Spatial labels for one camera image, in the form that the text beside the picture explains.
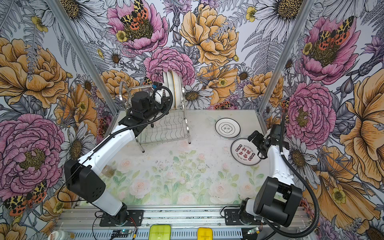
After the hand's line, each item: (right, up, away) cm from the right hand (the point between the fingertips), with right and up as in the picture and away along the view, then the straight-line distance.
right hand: (253, 145), depth 84 cm
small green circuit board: (-67, -39, -14) cm, 79 cm away
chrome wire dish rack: (-47, +11, +22) cm, 53 cm away
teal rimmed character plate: (-9, +8, +24) cm, 27 cm away
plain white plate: (-1, -6, +13) cm, 14 cm away
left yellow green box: (-48, -37, -15) cm, 63 cm away
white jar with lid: (-87, -34, -22) cm, 96 cm away
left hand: (-44, +24, -7) cm, 51 cm away
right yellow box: (-27, -39, -14) cm, 50 cm away
